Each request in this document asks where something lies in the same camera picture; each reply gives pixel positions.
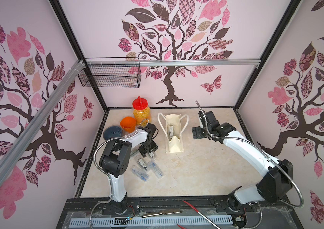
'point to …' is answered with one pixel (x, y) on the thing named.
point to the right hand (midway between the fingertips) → (199, 129)
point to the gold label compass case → (142, 164)
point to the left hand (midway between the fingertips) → (151, 154)
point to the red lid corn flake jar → (141, 110)
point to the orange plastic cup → (128, 124)
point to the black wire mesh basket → (110, 77)
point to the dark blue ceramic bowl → (112, 132)
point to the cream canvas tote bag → (179, 121)
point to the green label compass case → (133, 151)
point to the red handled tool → (197, 211)
